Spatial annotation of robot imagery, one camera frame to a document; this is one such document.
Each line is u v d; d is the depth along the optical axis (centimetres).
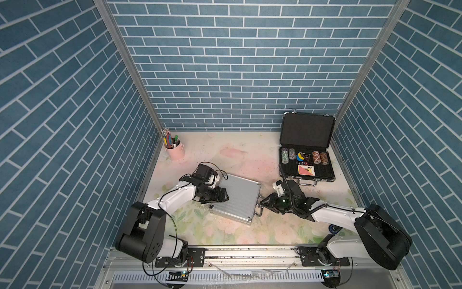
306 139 108
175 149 101
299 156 106
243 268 72
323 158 102
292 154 105
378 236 43
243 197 86
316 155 105
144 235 42
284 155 105
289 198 68
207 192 74
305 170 100
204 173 72
